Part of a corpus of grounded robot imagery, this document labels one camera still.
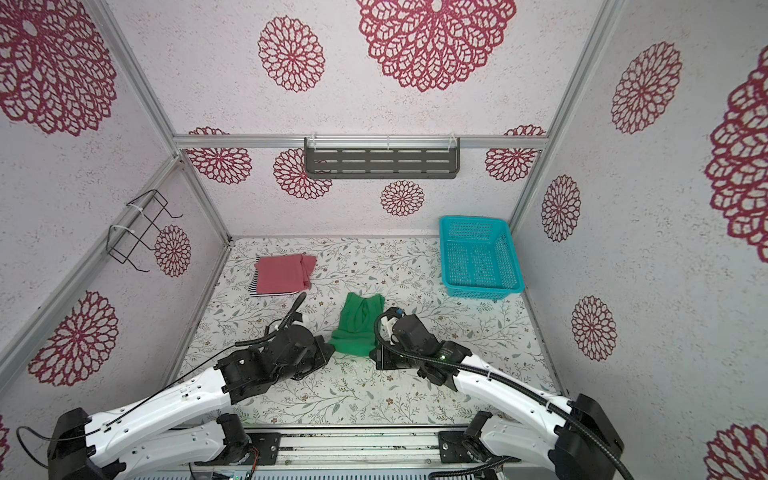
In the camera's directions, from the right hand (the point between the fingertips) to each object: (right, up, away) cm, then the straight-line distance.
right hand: (368, 351), depth 76 cm
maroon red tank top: (-32, +19, +32) cm, 49 cm away
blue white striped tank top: (-41, +15, +27) cm, 52 cm away
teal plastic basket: (+41, +25, +39) cm, 62 cm away
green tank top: (-5, +1, +16) cm, 17 cm away
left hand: (-8, 0, 0) cm, 8 cm away
